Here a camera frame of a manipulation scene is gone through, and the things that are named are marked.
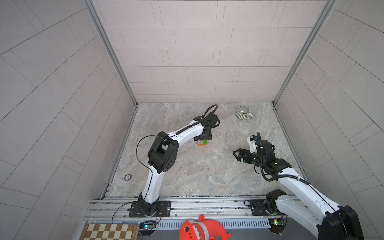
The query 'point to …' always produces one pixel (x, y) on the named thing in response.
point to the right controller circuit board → (277, 225)
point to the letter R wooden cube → (200, 143)
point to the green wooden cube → (205, 142)
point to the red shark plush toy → (202, 229)
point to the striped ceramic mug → (242, 113)
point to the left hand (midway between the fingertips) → (208, 135)
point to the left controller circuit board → (147, 228)
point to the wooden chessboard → (109, 231)
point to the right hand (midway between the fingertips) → (237, 154)
